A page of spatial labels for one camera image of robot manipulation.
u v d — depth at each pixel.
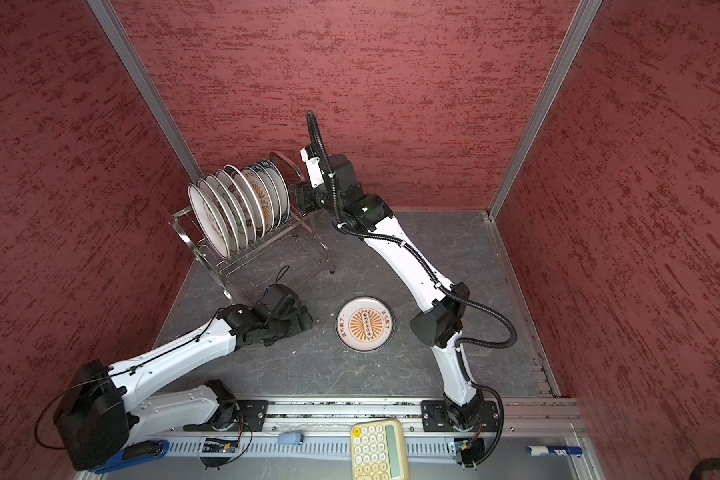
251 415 0.74
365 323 0.90
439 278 0.50
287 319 0.66
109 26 0.72
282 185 0.72
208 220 0.75
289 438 0.70
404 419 0.76
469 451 0.70
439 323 0.48
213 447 0.72
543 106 0.89
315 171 0.63
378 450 0.68
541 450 0.69
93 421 0.39
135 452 0.66
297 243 1.06
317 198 0.63
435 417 0.74
